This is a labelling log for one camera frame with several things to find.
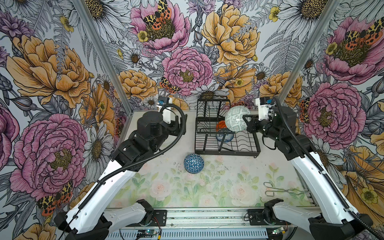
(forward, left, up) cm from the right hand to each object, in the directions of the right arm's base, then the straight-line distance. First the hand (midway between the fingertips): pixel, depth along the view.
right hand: (242, 121), depth 69 cm
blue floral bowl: (+14, 0, -32) cm, 35 cm away
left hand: (-2, +29, +5) cm, 30 cm away
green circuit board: (-37, +45, -34) cm, 67 cm away
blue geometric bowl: (-4, +23, -32) cm, 40 cm away
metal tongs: (-19, -22, -36) cm, 46 cm away
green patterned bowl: (+2, +4, 0) cm, 4 cm away
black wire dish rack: (+16, +10, -33) cm, 38 cm away
